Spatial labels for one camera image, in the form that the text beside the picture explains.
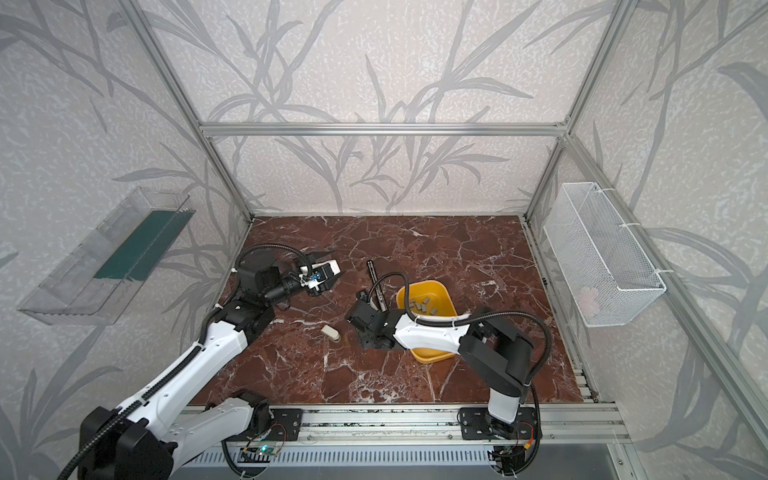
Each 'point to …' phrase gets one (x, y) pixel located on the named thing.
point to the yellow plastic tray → (439, 299)
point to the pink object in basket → (589, 301)
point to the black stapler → (378, 288)
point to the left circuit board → (265, 449)
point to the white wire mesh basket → (608, 276)
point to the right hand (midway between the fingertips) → (370, 318)
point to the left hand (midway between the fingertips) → (338, 249)
